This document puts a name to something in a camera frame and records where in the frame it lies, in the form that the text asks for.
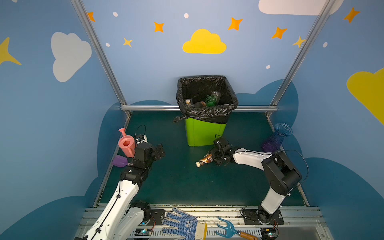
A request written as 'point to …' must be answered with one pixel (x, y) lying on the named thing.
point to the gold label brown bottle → (207, 159)
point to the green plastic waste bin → (200, 133)
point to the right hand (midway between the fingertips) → (209, 152)
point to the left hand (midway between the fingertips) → (157, 147)
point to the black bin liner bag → (196, 87)
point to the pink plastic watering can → (127, 144)
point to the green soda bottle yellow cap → (211, 101)
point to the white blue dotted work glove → (189, 228)
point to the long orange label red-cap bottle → (200, 104)
